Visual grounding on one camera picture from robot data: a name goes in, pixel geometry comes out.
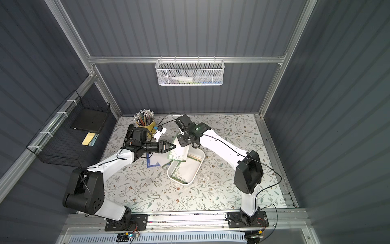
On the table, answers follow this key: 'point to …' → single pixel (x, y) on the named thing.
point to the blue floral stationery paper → (155, 159)
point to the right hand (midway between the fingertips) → (183, 139)
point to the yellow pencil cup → (151, 129)
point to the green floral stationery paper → (179, 153)
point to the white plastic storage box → (196, 152)
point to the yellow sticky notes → (88, 139)
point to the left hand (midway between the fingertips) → (175, 148)
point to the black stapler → (129, 132)
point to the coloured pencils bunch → (144, 117)
